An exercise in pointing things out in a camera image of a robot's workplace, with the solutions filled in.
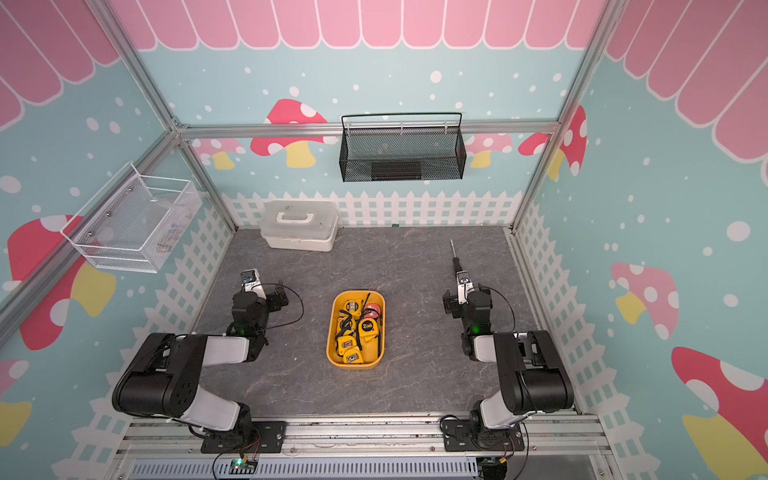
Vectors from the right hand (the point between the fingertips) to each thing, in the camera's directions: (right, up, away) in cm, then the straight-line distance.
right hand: (466, 287), depth 94 cm
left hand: (-62, 0, -1) cm, 62 cm away
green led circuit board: (-60, -42, -21) cm, 76 cm away
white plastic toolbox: (-57, +21, +13) cm, 62 cm away
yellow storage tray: (-42, -5, -2) cm, 42 cm away
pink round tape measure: (-30, -8, -1) cm, 31 cm away
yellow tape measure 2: (-37, -16, -7) cm, 41 cm away
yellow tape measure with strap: (-36, -6, 0) cm, 36 cm away
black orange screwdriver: (0, +8, +15) cm, 17 cm away
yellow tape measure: (-30, -12, -6) cm, 33 cm away
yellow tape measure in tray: (-35, -19, -9) cm, 41 cm away
